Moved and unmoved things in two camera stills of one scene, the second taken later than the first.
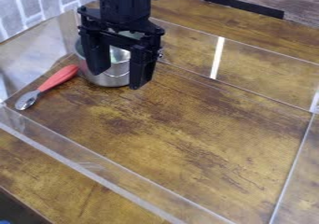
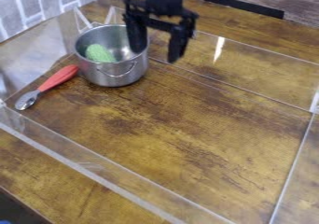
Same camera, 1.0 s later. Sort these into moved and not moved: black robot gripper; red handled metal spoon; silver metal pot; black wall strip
Moved: black robot gripper
Not moved: red handled metal spoon; silver metal pot; black wall strip
